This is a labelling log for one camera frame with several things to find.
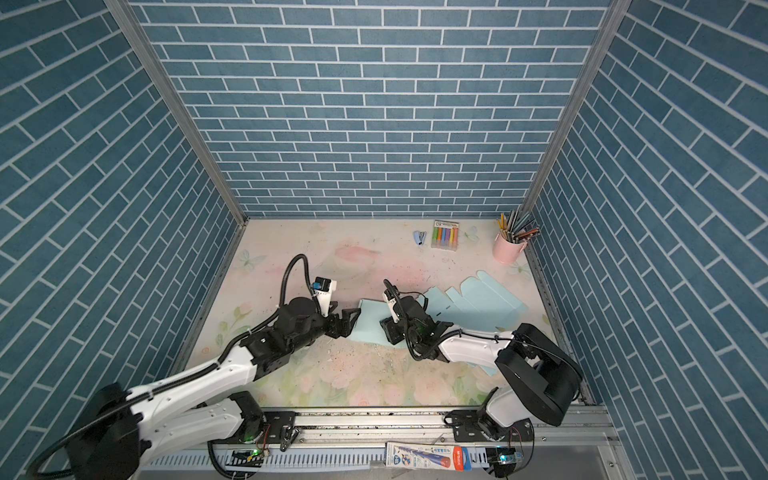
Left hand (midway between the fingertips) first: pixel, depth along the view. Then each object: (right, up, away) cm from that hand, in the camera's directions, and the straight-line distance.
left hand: (352, 309), depth 80 cm
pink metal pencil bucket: (+51, +15, +24) cm, 58 cm away
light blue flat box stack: (+41, -2, +19) cm, 45 cm away
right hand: (+8, -4, +8) cm, 12 cm away
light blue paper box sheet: (+4, -7, +6) cm, 10 cm away
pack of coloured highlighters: (+31, +21, +35) cm, 51 cm away
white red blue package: (+20, -32, -10) cm, 39 cm away
